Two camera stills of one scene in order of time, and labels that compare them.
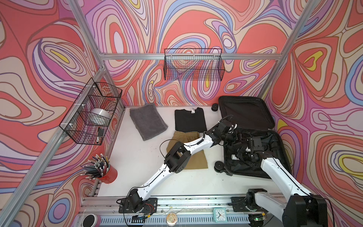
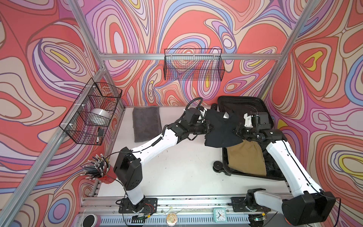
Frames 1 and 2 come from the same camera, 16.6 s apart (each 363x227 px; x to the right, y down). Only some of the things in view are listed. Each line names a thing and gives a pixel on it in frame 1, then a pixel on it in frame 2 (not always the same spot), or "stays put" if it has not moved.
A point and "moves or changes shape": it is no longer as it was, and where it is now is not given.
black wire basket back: x=194 y=64 stays put
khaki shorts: x=197 y=160 to x=247 y=156
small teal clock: x=220 y=215 stays put
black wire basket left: x=87 y=120 stays put
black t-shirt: x=187 y=121 moves or changes shape
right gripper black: x=239 y=154 to x=238 y=131
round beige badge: x=171 y=218 stays put
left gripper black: x=238 y=136 to x=206 y=125
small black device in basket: x=100 y=132 stays put
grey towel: x=148 y=122 moves or changes shape
